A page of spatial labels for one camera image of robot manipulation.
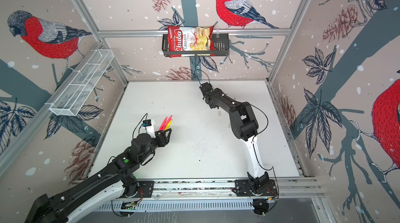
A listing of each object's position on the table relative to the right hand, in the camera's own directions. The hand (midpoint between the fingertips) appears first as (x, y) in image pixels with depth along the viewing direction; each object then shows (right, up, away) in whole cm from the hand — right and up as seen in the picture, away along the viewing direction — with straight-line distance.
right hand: (218, 103), depth 102 cm
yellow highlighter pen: (-32, -13, -7) cm, 35 cm away
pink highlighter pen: (-36, -15, -7) cm, 39 cm away
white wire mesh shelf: (-72, +4, -31) cm, 79 cm away
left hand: (-28, -13, -24) cm, 39 cm away
